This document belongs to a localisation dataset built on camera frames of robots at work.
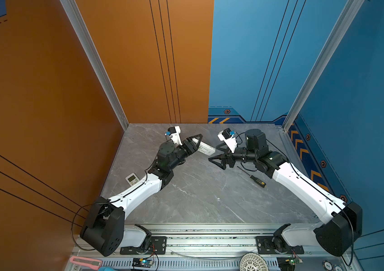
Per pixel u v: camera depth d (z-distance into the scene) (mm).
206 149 740
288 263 701
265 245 725
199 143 710
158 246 733
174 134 698
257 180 913
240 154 623
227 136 611
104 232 410
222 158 621
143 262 709
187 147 675
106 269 677
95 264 686
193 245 754
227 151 636
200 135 725
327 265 685
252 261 682
